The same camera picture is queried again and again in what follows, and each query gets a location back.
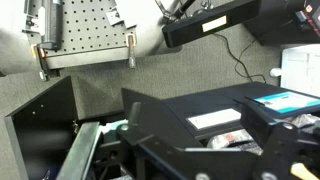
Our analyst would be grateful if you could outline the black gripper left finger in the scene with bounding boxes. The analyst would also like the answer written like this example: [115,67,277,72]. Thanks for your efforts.
[117,101,188,158]

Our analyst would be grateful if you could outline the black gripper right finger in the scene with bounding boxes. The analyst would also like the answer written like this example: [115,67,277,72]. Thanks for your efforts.
[239,97,320,180]

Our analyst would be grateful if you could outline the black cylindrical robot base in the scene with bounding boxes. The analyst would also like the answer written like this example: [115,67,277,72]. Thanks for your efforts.
[40,0,64,52]

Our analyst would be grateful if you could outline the black cabinet body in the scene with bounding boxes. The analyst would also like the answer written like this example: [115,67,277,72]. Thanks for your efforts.
[161,81,320,141]

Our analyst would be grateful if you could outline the clear plastic bag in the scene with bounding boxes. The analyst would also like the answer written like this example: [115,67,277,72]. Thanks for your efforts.
[206,128,256,152]

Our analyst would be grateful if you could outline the blue and white booklet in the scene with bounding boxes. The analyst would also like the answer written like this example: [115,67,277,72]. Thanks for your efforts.
[252,90,320,115]

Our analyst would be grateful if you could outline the white paper label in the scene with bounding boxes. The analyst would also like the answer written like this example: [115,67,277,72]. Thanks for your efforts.
[186,107,242,130]

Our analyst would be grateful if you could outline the white round knob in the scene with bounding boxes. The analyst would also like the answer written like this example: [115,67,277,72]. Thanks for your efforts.
[269,67,283,79]

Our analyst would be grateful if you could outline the orange and silver clamp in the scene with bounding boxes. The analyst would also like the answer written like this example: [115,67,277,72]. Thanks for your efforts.
[31,43,52,82]
[125,33,138,70]

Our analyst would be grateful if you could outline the grey-green metal bar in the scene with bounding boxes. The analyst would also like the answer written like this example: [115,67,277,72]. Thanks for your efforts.
[55,121,102,180]

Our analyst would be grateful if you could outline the white plastic container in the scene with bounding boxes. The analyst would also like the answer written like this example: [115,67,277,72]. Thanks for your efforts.
[279,44,320,98]

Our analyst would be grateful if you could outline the perforated grey metal plate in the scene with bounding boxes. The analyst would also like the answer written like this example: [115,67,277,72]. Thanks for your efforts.
[23,0,138,70]

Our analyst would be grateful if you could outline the black equipment box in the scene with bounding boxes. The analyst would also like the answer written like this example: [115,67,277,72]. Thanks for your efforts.
[244,0,320,47]

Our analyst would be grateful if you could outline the thin black cable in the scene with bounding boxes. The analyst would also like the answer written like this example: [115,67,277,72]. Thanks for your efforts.
[213,32,268,84]

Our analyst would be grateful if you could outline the small silver metal bracket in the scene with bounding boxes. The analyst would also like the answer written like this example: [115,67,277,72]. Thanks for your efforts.
[105,7,125,27]

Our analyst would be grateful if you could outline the black camera tripod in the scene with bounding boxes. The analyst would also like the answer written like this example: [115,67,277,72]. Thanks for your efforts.
[154,0,216,23]

